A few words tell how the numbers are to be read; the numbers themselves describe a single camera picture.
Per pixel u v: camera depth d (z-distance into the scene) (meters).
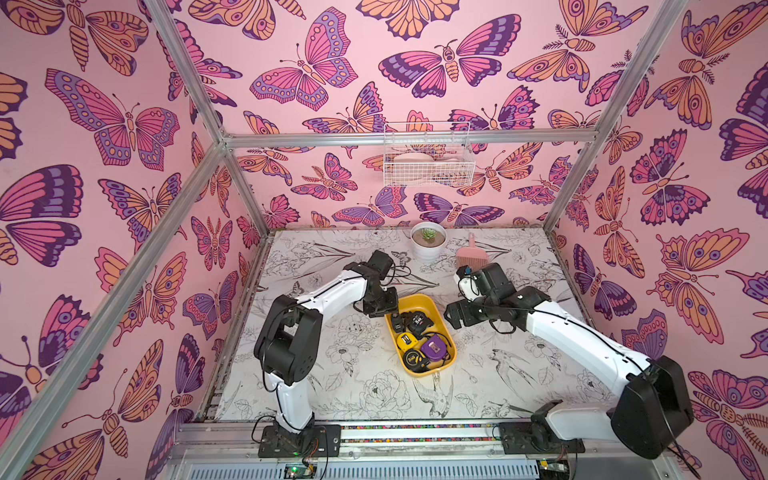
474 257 1.10
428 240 1.03
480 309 0.70
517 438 0.73
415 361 0.83
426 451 0.73
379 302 0.79
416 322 0.90
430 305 0.92
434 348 0.86
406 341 0.88
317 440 0.73
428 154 0.94
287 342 0.49
